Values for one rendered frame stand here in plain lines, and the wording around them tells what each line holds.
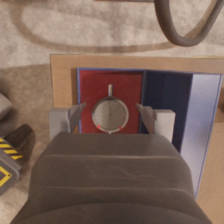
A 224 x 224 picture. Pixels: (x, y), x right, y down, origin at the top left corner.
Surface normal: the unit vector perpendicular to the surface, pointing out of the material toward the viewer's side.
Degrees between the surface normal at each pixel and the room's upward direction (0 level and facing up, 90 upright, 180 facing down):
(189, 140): 12
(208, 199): 0
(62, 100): 0
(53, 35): 0
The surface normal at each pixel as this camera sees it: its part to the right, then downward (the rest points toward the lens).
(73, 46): 0.01, 0.29
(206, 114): 0.22, 0.28
